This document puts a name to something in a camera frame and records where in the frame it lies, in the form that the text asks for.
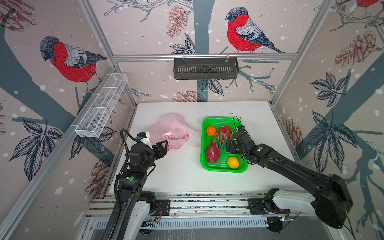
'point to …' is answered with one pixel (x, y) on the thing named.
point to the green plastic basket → (221, 166)
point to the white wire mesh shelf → (94, 116)
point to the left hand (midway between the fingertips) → (163, 143)
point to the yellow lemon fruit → (233, 162)
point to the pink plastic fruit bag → (173, 129)
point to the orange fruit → (211, 131)
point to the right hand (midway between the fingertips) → (230, 145)
